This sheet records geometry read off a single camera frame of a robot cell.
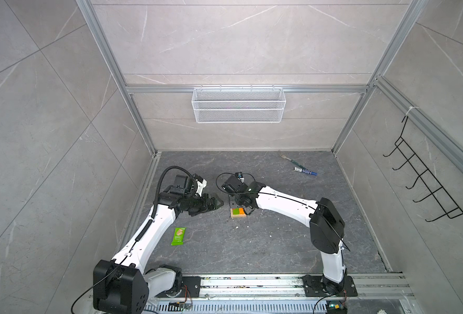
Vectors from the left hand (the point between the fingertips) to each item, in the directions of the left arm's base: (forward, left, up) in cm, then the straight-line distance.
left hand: (214, 201), depth 79 cm
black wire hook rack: (-10, -75, +14) cm, 77 cm away
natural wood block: (+1, -8, -16) cm, 17 cm away
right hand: (+5, -9, -7) cm, 13 cm away
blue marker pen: (+27, -51, -16) cm, 60 cm away
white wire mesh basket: (+50, -12, +13) cm, 53 cm away
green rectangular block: (+2, -9, -14) cm, 17 cm away
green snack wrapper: (-8, +17, -15) cm, 24 cm away
